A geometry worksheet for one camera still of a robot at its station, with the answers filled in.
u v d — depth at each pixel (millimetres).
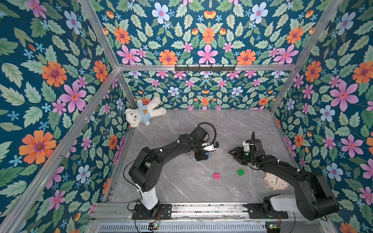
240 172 862
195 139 697
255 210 735
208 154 937
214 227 766
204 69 937
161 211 737
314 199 425
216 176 841
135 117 1043
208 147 768
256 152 701
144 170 474
